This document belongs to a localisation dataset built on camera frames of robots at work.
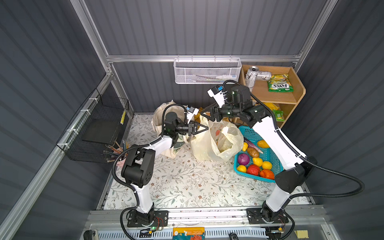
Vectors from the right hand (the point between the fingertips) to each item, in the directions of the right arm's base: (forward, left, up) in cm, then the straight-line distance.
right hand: (205, 112), depth 70 cm
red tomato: (-15, -27, -31) cm, 44 cm away
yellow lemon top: (-9, -32, -33) cm, 47 cm away
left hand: (-2, -2, -11) cm, 11 cm away
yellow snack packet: (+24, -46, -19) cm, 55 cm away
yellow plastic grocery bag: (-11, -7, -7) cm, 15 cm away
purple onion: (-8, -24, -32) cm, 41 cm away
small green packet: (+16, -48, -20) cm, 54 cm away
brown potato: (-3, -30, -32) cm, 44 cm away
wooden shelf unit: (+17, -48, -9) cm, 52 cm away
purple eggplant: (+3, -30, -33) cm, 45 cm away
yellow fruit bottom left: (-14, -21, -32) cm, 41 cm away
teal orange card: (-44, +9, -36) cm, 58 cm away
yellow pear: (+2, -27, -33) cm, 43 cm away
